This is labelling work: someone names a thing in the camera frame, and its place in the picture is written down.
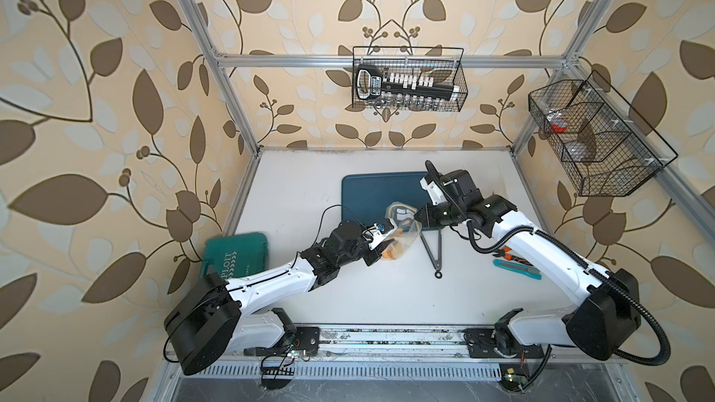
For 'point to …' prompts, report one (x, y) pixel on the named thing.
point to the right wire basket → (605, 148)
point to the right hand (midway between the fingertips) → (415, 216)
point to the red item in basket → (556, 128)
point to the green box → (236, 255)
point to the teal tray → (365, 196)
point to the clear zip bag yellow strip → (409, 227)
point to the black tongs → (436, 262)
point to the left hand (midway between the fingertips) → (385, 230)
